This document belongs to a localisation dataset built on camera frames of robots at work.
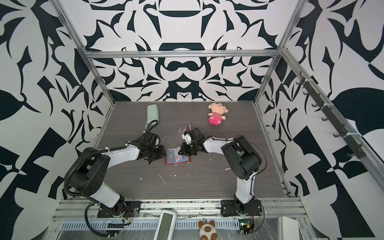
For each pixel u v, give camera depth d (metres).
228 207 0.74
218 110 1.07
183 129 1.01
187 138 0.89
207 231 0.66
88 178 0.45
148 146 0.74
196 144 0.75
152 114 1.09
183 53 0.91
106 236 0.67
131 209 0.74
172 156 0.91
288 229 0.66
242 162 0.49
